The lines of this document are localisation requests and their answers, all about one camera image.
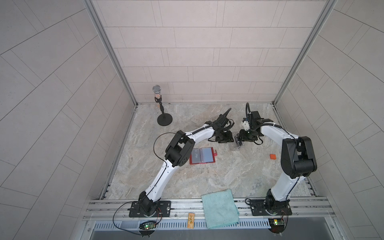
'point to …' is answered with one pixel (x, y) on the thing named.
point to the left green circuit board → (148, 226)
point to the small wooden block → (190, 222)
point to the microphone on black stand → (164, 119)
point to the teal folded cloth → (219, 208)
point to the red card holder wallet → (200, 155)
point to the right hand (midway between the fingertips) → (240, 137)
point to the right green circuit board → (277, 225)
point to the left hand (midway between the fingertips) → (235, 139)
